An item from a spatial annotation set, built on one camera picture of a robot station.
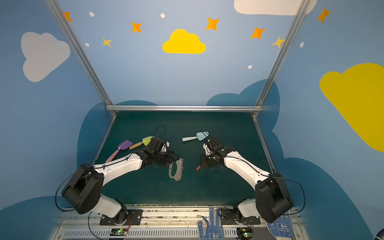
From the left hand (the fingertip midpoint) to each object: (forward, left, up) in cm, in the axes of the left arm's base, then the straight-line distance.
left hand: (179, 159), depth 85 cm
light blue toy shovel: (+24, -13, -10) cm, 29 cm away
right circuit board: (-34, -33, -10) cm, 49 cm away
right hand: (-1, -13, 0) cm, 13 cm away
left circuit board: (-34, +28, -9) cm, 45 cm away
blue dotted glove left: (-33, -18, -9) cm, 38 cm away
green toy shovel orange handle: (+18, +26, -9) cm, 33 cm away
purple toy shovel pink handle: (+15, +39, -8) cm, 43 cm away
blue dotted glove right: (-31, -52, -8) cm, 61 cm away
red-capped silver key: (-3, -11, -5) cm, 12 cm away
